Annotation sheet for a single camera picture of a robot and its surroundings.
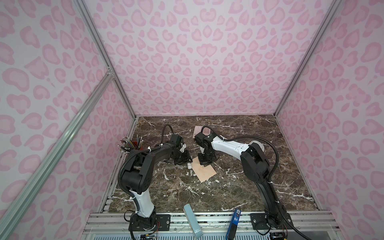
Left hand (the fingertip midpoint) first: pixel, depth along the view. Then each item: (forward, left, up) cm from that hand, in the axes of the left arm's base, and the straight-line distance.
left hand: (192, 159), depth 93 cm
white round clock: (+11, -45, -1) cm, 46 cm away
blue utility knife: (-36, -19, +1) cm, 41 cm away
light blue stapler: (-33, 0, -2) cm, 33 cm away
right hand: (-3, -7, -1) cm, 8 cm away
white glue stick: (-5, +2, 0) cm, 5 cm away
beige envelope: (-8, -6, -3) cm, 11 cm away
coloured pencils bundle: (+2, +37, +14) cm, 39 cm away
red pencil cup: (+7, +34, +9) cm, 36 cm away
